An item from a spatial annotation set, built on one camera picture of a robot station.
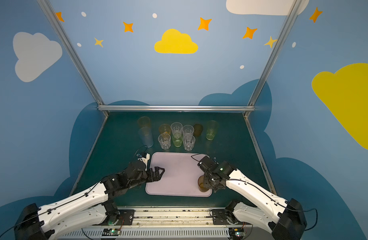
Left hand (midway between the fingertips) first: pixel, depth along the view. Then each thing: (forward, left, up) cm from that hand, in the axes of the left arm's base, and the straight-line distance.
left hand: (161, 172), depth 78 cm
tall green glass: (+34, -31, -2) cm, 46 cm away
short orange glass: (+33, +2, -4) cm, 34 cm away
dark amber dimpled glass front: (-1, -22, -9) cm, 24 cm away
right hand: (-4, -26, -3) cm, 27 cm away
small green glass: (+29, -7, -10) cm, 31 cm away
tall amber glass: (+37, +16, -1) cm, 40 cm away
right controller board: (-25, -38, -12) cm, 47 cm away
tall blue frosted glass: (+26, +13, -3) cm, 29 cm away
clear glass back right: (+35, -15, -7) cm, 39 cm away
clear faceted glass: (+27, +2, -9) cm, 29 cm away
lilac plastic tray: (+4, -10, -16) cm, 20 cm away
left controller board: (-25, +22, -12) cm, 36 cm away
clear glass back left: (+37, -6, -8) cm, 38 cm away
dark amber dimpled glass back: (+35, -22, -5) cm, 42 cm away
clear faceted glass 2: (+27, -15, -9) cm, 32 cm away
